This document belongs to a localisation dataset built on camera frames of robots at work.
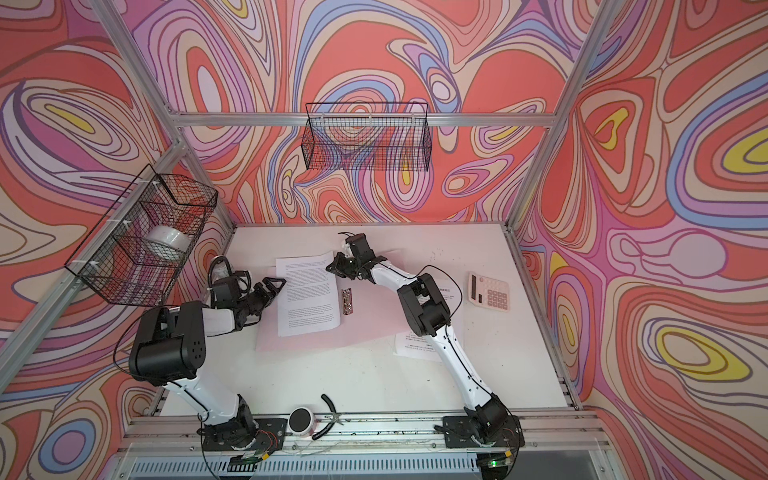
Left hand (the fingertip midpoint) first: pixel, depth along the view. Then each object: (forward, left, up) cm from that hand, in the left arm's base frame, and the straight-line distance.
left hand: (283, 285), depth 97 cm
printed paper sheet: (-3, -8, -2) cm, 9 cm away
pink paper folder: (-12, -29, 0) cm, 32 cm away
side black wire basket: (-8, +23, +30) cm, 39 cm away
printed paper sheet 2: (-19, -43, -5) cm, 47 cm away
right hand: (+8, -14, -3) cm, 16 cm away
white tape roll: (-5, +20, +27) cm, 34 cm away
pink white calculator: (-2, -68, -3) cm, 68 cm away
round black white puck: (-39, -13, -1) cm, 42 cm away
